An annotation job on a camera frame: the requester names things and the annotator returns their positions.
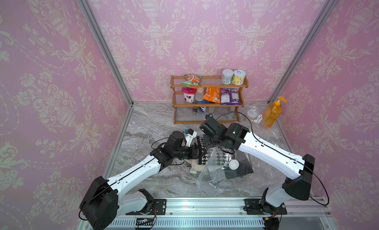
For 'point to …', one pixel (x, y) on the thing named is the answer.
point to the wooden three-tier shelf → (195, 113)
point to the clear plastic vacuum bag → (222, 172)
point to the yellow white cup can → (238, 77)
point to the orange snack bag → (212, 94)
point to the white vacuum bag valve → (234, 164)
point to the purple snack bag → (230, 96)
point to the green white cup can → (226, 76)
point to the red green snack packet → (192, 81)
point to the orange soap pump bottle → (272, 112)
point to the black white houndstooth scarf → (213, 156)
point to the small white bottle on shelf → (199, 94)
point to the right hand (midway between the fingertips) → (209, 138)
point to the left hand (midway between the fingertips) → (205, 154)
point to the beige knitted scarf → (195, 167)
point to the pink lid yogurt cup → (189, 93)
